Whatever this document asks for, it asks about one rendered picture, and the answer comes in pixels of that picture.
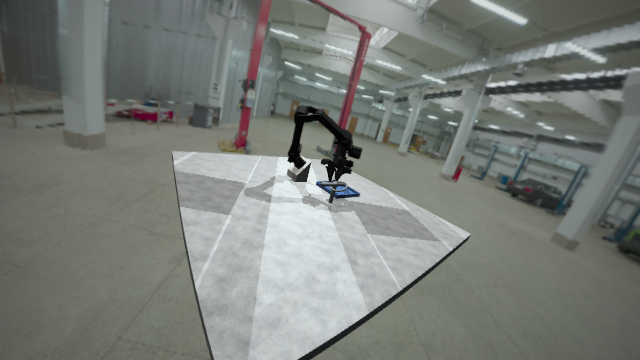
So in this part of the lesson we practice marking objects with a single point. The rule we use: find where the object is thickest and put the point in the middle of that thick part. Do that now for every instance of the grey metal t-shaped stake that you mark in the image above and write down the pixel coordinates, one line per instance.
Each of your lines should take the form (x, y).
(334, 184)

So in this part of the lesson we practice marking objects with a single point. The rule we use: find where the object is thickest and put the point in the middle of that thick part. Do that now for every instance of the blue tray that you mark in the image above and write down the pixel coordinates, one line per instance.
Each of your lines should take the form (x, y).
(349, 192)

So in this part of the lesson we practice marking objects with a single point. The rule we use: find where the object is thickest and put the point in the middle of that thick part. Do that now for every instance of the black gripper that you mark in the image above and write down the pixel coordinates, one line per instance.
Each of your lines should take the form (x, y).
(332, 165)

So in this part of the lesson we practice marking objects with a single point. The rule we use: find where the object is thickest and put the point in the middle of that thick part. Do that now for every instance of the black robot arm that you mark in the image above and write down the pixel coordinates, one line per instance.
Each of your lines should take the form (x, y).
(344, 138)

